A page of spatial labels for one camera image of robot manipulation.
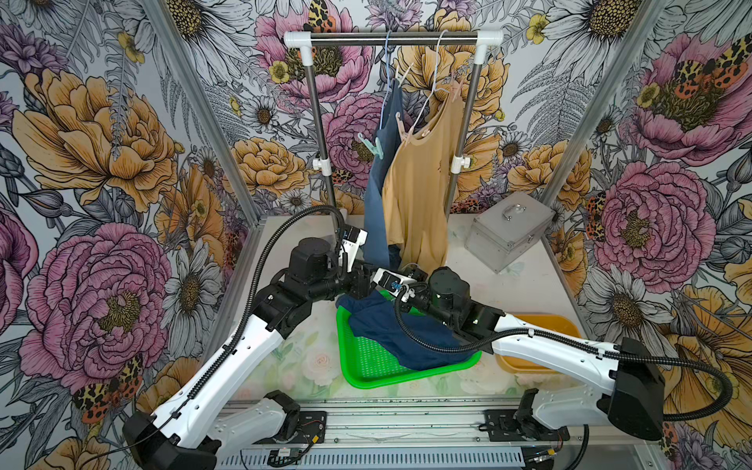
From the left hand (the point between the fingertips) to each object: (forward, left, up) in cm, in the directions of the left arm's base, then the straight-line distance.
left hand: (376, 278), depth 69 cm
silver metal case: (+28, -44, -15) cm, 54 cm away
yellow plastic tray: (-1, -52, -22) cm, 56 cm away
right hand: (+2, -2, -2) cm, 4 cm away
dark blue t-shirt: (+1, +1, -21) cm, 21 cm away
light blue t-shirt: (+7, 0, +3) cm, 7 cm away
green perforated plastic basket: (-10, +4, -30) cm, 32 cm away
